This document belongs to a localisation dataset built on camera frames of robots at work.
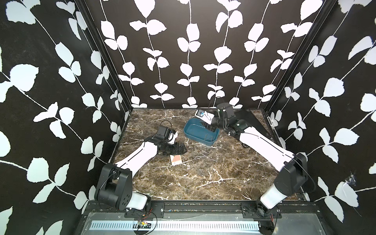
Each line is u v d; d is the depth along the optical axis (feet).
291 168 1.41
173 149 2.51
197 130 3.66
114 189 1.38
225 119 1.98
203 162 2.98
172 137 2.49
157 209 2.43
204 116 2.15
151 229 2.28
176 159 2.97
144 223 2.32
